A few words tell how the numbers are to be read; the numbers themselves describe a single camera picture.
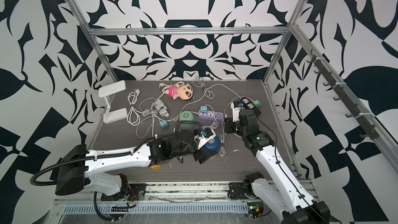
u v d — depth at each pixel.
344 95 0.55
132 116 1.00
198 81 1.18
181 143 0.52
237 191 0.74
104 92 0.83
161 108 1.00
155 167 0.80
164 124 0.95
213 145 0.65
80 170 0.40
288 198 0.41
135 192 0.73
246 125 0.58
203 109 0.96
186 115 0.89
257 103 1.05
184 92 1.03
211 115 0.99
